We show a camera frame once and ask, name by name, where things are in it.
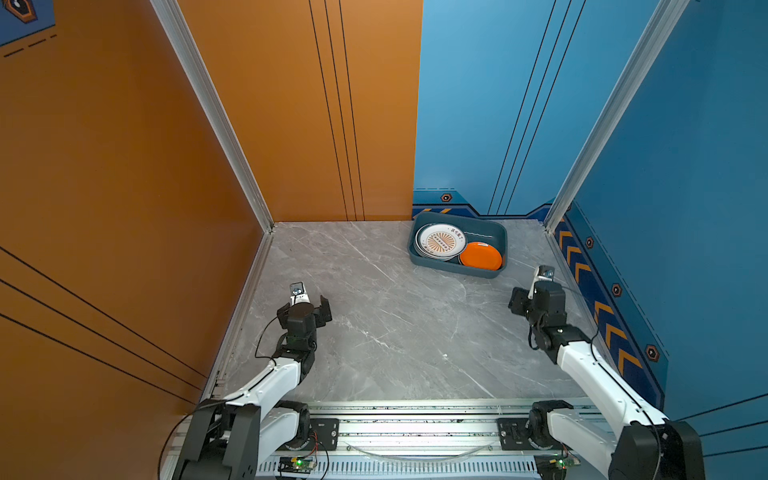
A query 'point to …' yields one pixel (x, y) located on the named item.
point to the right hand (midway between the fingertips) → (521, 291)
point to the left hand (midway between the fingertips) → (306, 298)
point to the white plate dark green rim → (425, 255)
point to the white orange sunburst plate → (442, 239)
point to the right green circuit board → (554, 466)
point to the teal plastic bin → (475, 229)
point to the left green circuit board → (299, 464)
